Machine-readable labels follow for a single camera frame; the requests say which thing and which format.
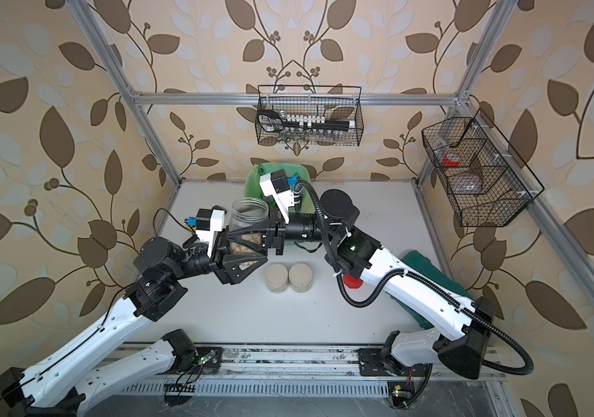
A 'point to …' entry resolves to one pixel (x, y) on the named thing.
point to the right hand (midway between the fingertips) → (231, 225)
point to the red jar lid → (352, 282)
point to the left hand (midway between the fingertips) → (260, 245)
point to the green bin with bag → (254, 188)
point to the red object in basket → (450, 163)
